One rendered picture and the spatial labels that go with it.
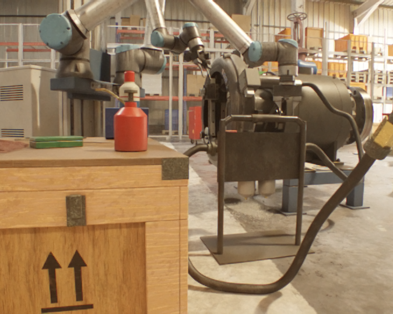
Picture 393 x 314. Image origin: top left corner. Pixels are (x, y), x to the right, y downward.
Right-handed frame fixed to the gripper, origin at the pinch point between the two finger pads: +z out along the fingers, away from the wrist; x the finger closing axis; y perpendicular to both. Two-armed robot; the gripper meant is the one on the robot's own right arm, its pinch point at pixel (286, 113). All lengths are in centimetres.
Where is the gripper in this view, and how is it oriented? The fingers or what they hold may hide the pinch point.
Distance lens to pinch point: 155.2
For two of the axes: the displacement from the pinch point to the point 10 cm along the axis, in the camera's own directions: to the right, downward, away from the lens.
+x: -9.7, -0.3, 2.3
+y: 2.4, -0.8, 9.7
